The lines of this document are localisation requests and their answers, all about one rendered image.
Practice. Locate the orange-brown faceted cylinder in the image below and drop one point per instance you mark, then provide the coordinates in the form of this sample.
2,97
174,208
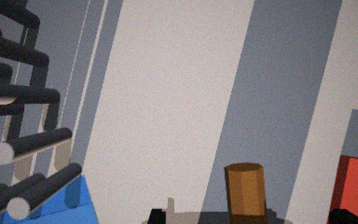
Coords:
246,193

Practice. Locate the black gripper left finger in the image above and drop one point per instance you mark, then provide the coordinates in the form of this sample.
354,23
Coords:
157,216

